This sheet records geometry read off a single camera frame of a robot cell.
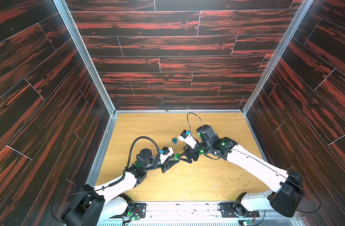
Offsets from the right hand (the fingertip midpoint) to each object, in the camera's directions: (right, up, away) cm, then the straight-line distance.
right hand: (183, 150), depth 76 cm
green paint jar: (-4, -3, -4) cm, 6 cm away
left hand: (-3, -5, 0) cm, 6 cm away
